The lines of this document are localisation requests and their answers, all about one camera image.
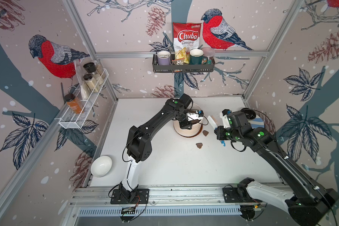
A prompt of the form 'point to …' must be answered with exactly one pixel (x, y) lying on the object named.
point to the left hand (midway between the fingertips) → (191, 121)
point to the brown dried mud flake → (199, 145)
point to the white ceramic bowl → (100, 165)
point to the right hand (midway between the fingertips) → (214, 129)
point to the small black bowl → (250, 114)
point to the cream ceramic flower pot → (196, 127)
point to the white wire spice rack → (72, 117)
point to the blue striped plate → (256, 122)
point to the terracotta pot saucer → (191, 136)
